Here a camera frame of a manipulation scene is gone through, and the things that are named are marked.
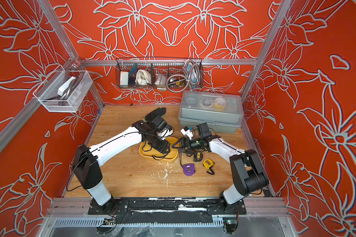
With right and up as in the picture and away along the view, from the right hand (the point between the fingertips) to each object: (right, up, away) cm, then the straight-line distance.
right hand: (174, 149), depth 79 cm
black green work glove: (-13, +22, +37) cm, 45 cm away
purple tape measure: (+8, -13, +5) cm, 16 cm away
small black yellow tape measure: (+14, -6, +9) cm, 18 cm away
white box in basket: (-32, +42, +12) cm, 54 cm away
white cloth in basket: (-20, +43, +12) cm, 49 cm away
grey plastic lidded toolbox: (+30, +21, +11) cm, 38 cm away
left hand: (-5, +1, +2) cm, 5 cm away
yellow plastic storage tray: (-14, +1, -10) cm, 17 cm away
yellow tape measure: (+20, -10, +7) cm, 24 cm away
